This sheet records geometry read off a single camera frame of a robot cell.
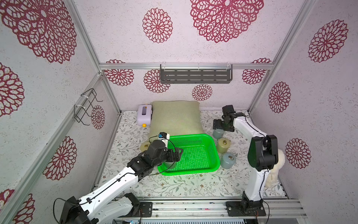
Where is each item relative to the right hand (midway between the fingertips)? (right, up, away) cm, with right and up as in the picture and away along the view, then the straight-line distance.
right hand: (219, 125), depth 98 cm
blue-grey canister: (0, -6, +1) cm, 6 cm away
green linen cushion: (-31, +5, +8) cm, 32 cm away
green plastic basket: (-14, -21, -3) cm, 25 cm away
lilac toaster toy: (-55, +8, +8) cm, 56 cm away
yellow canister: (0, -13, -8) cm, 15 cm away
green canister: (-35, -24, -13) cm, 45 cm away
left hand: (-30, -14, -22) cm, 40 cm away
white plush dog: (+23, -29, -22) cm, 43 cm away
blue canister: (0, -21, -15) cm, 26 cm away
